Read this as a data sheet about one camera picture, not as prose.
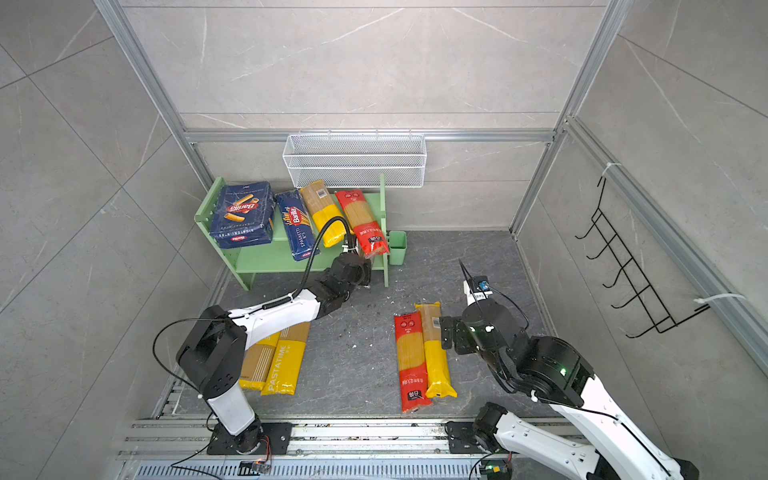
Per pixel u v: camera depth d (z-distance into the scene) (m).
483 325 0.42
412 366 0.84
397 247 0.98
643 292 0.63
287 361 0.85
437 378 0.79
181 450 0.72
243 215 0.79
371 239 0.75
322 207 0.86
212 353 0.46
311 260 0.63
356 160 1.01
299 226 0.79
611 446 0.37
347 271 0.67
